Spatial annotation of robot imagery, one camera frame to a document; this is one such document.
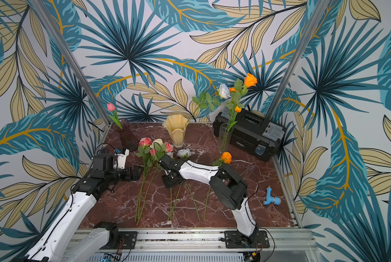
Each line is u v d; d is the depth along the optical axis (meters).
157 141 1.03
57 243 0.40
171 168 0.69
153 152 0.98
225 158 0.98
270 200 0.84
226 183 0.54
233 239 0.74
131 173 0.69
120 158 0.69
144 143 1.03
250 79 0.77
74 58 0.86
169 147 1.01
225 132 0.95
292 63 0.86
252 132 0.93
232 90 0.84
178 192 0.88
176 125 0.97
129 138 0.96
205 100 0.81
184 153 0.98
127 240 0.73
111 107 0.86
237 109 0.86
